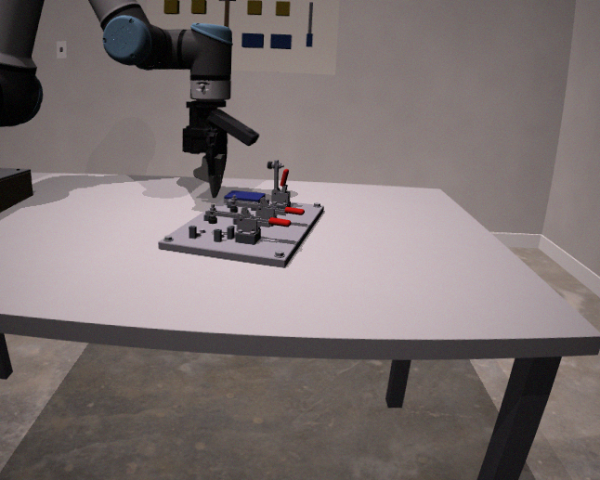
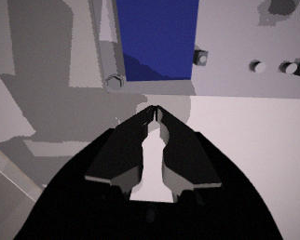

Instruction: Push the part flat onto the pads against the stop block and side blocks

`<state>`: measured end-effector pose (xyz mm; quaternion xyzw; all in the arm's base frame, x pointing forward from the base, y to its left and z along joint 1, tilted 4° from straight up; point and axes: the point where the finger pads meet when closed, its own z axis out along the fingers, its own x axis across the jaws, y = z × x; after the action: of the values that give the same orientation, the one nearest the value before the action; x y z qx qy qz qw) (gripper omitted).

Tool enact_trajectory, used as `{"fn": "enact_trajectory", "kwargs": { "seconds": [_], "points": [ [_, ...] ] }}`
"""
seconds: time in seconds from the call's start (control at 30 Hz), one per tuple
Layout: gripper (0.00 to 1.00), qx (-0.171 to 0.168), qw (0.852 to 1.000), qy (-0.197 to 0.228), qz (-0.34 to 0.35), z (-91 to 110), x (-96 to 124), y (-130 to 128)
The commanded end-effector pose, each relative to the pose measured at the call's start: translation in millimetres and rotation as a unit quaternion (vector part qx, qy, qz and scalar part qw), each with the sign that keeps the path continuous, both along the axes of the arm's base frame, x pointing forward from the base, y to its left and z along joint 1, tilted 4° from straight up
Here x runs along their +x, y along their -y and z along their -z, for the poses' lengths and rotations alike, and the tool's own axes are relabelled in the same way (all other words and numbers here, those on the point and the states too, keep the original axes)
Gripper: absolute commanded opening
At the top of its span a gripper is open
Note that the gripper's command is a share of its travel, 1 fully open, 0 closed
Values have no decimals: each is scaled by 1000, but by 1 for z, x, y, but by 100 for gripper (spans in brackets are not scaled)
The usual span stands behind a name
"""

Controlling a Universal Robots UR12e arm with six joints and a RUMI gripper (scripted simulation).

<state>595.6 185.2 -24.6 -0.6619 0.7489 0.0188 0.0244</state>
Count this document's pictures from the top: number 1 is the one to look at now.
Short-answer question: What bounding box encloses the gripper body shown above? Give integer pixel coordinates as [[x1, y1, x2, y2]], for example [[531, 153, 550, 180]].
[[183, 100, 228, 156]]

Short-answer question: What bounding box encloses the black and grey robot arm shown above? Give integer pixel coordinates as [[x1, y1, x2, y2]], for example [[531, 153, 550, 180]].
[[0, 0, 259, 146]]

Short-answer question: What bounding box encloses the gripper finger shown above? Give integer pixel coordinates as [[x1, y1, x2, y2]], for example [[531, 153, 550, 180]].
[[215, 147, 228, 197], [193, 139, 219, 198]]

